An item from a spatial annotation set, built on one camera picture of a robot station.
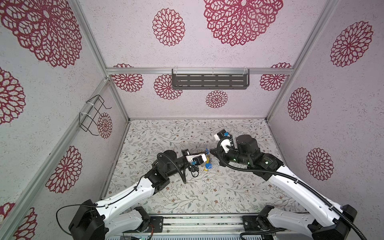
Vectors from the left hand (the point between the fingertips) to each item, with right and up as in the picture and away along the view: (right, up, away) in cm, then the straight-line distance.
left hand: (203, 152), depth 70 cm
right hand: (+4, +2, -1) cm, 5 cm away
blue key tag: (+3, -8, +6) cm, 10 cm away
